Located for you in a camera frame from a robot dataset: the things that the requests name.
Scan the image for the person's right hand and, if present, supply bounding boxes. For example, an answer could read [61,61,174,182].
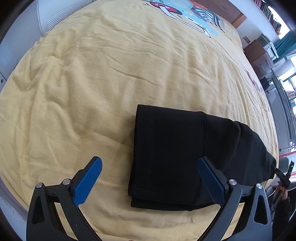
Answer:
[277,181,290,207]

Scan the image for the black pants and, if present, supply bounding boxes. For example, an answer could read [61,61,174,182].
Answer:
[128,105,276,211]

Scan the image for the long grey desk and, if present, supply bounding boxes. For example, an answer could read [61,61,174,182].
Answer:
[266,70,295,154]

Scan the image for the row of books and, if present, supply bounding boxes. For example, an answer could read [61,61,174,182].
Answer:
[253,0,281,35]

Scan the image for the wooden headboard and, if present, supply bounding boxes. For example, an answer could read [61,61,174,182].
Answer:
[194,0,247,29]

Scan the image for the yellow dinosaur bed cover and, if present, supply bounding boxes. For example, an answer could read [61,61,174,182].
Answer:
[1,1,279,240]

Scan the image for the black bag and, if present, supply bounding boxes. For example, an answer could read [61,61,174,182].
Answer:
[260,77,270,91]

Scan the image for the white printer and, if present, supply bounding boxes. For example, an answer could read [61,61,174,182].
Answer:
[257,34,278,61]

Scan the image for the wooden drawer chest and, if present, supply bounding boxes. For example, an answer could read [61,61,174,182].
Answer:
[244,40,274,79]

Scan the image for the teal right curtain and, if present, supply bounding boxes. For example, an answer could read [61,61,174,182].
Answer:
[274,32,295,59]

